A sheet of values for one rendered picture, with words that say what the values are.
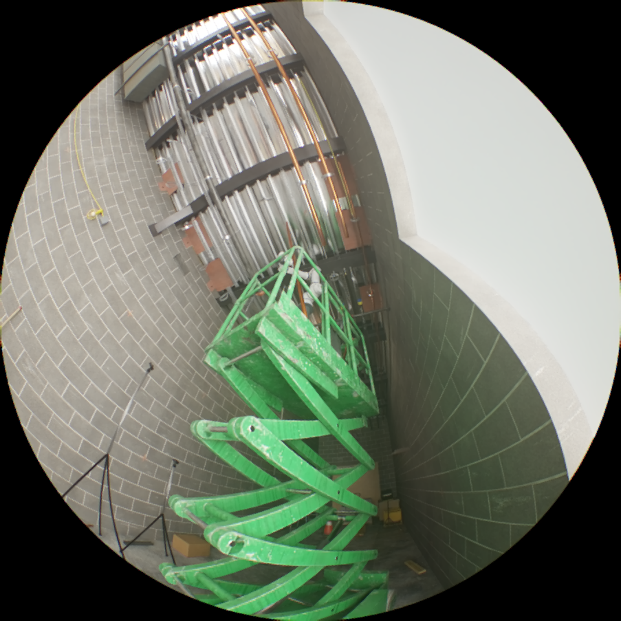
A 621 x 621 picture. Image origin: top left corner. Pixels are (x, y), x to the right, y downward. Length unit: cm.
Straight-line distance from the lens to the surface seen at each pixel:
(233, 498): 118
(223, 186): 316
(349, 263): 304
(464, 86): 109
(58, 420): 256
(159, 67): 419
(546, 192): 84
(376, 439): 856
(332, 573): 240
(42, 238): 287
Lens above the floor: 148
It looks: 54 degrees up
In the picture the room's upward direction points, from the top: 5 degrees clockwise
